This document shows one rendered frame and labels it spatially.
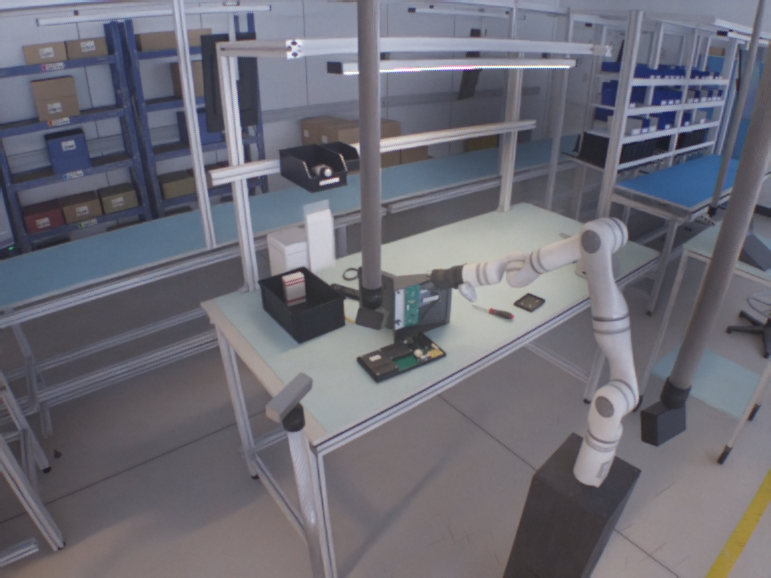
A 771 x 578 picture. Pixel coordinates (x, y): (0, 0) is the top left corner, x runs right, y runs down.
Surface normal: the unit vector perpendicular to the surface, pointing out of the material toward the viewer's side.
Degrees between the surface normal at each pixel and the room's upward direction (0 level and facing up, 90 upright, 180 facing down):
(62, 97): 90
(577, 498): 0
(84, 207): 90
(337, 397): 0
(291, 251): 90
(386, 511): 0
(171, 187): 90
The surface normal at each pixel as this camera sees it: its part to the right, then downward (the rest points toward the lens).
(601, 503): 0.00, -0.87
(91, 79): 0.61, 0.39
